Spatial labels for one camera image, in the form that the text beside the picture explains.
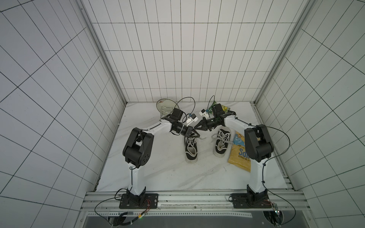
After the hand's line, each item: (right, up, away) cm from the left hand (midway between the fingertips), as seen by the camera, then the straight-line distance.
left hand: (196, 137), depth 85 cm
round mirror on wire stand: (-21, +20, +16) cm, 33 cm away
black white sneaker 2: (+18, -4, +7) cm, 20 cm away
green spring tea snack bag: (+26, +19, +29) cm, 43 cm away
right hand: (-3, +5, +7) cm, 9 cm away
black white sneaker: (-3, -8, +3) cm, 9 cm away
